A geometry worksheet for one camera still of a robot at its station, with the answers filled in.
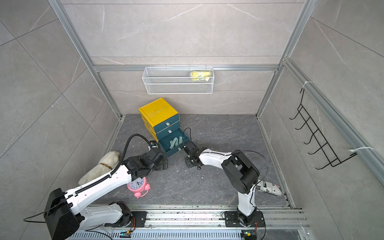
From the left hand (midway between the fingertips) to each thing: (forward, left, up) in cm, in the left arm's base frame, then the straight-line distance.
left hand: (160, 158), depth 81 cm
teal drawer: (+21, -2, -2) cm, 21 cm away
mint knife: (+19, -3, -12) cm, 22 cm away
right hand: (+5, -17, -14) cm, 22 cm away
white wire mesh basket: (+51, -8, +16) cm, 54 cm away
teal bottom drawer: (+16, +1, -9) cm, 19 cm away
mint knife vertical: (+21, -9, -13) cm, 26 cm away
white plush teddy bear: (+1, +31, -4) cm, 31 cm away
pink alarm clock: (-12, +12, -11) cm, 20 cm away
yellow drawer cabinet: (+23, +2, +8) cm, 25 cm away
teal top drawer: (+21, -2, +5) cm, 22 cm away
